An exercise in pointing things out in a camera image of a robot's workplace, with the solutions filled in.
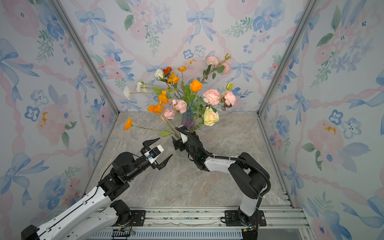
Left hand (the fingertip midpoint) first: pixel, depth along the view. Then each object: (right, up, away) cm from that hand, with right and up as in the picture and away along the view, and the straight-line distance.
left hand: (163, 144), depth 69 cm
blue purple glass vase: (+10, +13, +35) cm, 39 cm away
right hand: (+6, +5, +18) cm, 19 cm away
